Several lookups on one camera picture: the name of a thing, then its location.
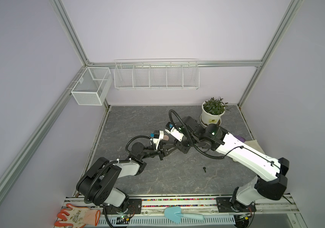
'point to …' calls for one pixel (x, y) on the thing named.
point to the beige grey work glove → (253, 144)
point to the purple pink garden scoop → (242, 139)
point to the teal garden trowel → (174, 213)
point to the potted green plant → (212, 110)
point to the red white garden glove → (77, 217)
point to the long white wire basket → (157, 74)
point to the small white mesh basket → (92, 87)
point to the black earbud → (204, 168)
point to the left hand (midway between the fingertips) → (178, 147)
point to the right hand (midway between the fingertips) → (177, 139)
